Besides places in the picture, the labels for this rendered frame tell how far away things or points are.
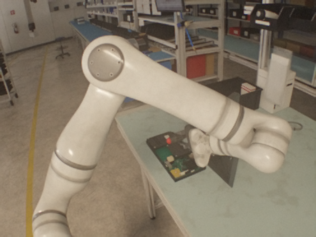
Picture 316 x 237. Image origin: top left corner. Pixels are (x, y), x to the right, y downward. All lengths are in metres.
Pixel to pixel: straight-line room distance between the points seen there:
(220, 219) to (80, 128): 0.49
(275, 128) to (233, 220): 0.38
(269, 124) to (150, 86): 0.21
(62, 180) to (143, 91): 0.23
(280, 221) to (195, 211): 0.27
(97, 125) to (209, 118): 0.20
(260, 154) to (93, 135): 0.29
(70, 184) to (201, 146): 0.29
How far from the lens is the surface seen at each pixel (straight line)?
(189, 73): 2.61
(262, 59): 1.40
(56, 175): 0.45
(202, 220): 0.70
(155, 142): 0.93
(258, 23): 1.01
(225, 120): 0.36
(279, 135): 0.40
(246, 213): 0.74
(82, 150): 0.41
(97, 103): 0.43
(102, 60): 0.34
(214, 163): 0.87
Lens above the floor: 1.59
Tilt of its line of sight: 31 degrees down
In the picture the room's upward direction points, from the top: 5 degrees counter-clockwise
